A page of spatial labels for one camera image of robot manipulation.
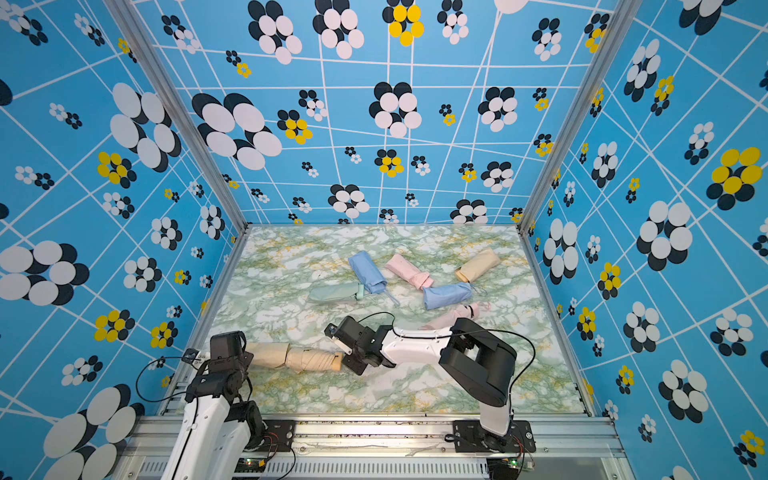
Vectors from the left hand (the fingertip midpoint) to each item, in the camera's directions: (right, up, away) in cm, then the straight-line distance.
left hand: (241, 355), depth 83 cm
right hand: (+31, 0, +4) cm, 32 cm away
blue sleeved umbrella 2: (+57, +15, +13) cm, 60 cm away
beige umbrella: (+10, +1, -1) cm, 10 cm away
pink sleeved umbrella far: (+46, +24, +22) cm, 56 cm away
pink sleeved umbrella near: (+66, +11, +8) cm, 67 cm away
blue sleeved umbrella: (+34, +21, +17) cm, 44 cm away
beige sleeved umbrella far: (+73, +24, +22) cm, 80 cm away
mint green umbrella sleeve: (+25, +16, +13) cm, 33 cm away
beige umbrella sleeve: (+4, +1, +1) cm, 5 cm away
